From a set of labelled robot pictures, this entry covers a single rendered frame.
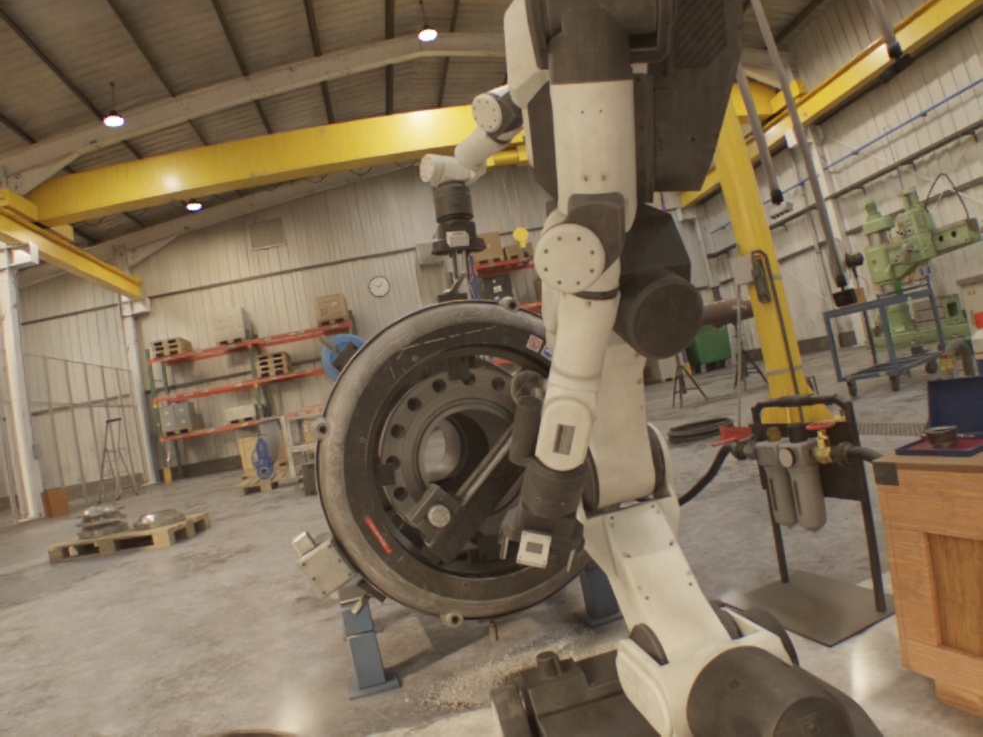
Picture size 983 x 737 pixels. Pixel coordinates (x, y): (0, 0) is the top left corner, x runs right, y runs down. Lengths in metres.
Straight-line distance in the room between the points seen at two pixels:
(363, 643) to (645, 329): 1.28
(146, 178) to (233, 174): 1.84
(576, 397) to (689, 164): 0.34
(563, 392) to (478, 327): 0.68
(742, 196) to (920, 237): 7.52
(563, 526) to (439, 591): 0.57
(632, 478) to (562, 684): 0.40
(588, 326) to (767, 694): 0.47
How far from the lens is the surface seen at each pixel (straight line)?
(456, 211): 1.40
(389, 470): 1.49
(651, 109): 0.81
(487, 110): 1.25
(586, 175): 0.67
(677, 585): 1.03
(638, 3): 0.66
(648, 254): 0.83
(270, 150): 13.27
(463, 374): 1.52
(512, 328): 1.44
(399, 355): 1.37
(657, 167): 0.84
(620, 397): 1.03
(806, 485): 1.70
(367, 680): 1.85
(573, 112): 0.66
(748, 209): 4.95
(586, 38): 0.66
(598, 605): 1.95
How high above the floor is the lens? 0.75
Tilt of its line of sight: 5 degrees up
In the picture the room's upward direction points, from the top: 11 degrees counter-clockwise
